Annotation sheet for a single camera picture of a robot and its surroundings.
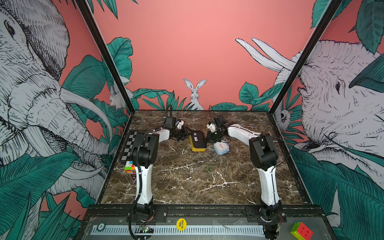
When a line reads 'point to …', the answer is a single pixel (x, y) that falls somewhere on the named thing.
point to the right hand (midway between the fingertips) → (204, 138)
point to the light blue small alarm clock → (221, 147)
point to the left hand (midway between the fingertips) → (194, 131)
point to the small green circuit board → (145, 229)
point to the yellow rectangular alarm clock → (197, 141)
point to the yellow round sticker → (181, 224)
